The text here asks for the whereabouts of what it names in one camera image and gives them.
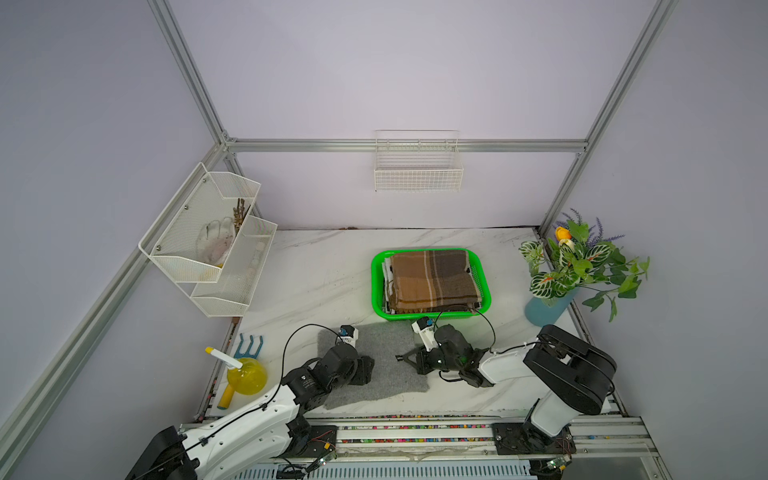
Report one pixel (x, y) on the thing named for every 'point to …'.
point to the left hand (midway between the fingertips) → (364, 365)
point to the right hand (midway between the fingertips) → (408, 360)
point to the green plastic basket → (376, 287)
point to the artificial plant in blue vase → (574, 261)
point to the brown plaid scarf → (430, 281)
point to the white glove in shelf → (214, 240)
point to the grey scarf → (391, 377)
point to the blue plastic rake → (239, 355)
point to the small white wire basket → (417, 160)
